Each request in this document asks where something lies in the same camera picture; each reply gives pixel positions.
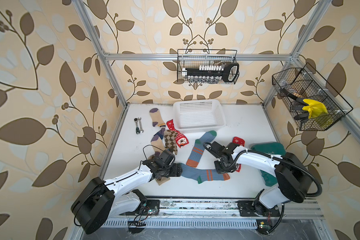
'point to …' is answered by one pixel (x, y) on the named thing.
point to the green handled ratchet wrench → (137, 129)
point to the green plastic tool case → (274, 148)
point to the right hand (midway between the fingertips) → (221, 170)
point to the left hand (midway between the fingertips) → (176, 169)
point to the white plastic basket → (193, 116)
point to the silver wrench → (140, 125)
